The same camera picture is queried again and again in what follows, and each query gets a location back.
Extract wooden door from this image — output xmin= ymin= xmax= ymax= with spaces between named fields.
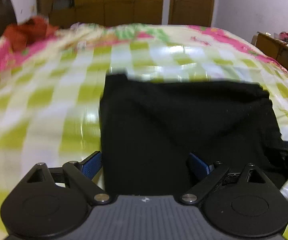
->
xmin=168 ymin=0 xmax=215 ymax=27

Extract wooden wardrobe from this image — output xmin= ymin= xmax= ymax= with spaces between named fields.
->
xmin=36 ymin=0 xmax=165 ymax=29

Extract red crumpled cloth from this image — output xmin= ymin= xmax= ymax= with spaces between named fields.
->
xmin=3 ymin=16 xmax=60 ymax=52

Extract green checkered bed sheet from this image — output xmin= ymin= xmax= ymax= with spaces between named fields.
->
xmin=0 ymin=22 xmax=288 ymax=238

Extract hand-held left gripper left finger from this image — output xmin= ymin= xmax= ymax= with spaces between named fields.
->
xmin=21 ymin=151 xmax=111 ymax=203

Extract black pants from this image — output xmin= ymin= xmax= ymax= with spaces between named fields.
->
xmin=98 ymin=73 xmax=288 ymax=198

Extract grey storage basket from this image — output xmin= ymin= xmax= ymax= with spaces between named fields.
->
xmin=52 ymin=0 xmax=75 ymax=11

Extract wooden nightstand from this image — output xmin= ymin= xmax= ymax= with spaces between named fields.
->
xmin=251 ymin=31 xmax=288 ymax=84

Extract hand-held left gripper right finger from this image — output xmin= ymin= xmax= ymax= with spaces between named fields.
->
xmin=180 ymin=152 xmax=272 ymax=204

